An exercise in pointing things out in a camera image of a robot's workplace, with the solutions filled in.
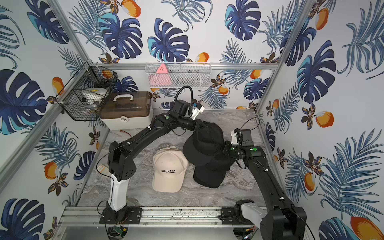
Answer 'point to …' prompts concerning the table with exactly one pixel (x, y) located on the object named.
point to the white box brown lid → (128, 110)
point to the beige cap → (170, 165)
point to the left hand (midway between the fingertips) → (207, 125)
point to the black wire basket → (87, 76)
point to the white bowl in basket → (93, 96)
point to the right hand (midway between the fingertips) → (222, 147)
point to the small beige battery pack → (103, 168)
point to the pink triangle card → (161, 78)
